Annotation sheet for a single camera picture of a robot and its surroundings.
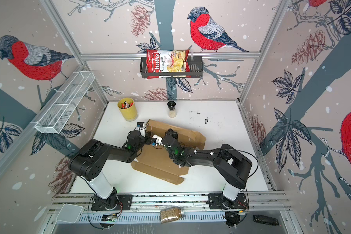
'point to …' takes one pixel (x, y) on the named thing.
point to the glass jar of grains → (171, 214)
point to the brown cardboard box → (154, 161)
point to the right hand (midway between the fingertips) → (170, 130)
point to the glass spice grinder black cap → (171, 106)
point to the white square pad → (69, 213)
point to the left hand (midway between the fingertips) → (150, 132)
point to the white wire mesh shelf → (54, 119)
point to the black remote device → (265, 219)
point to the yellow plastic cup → (127, 107)
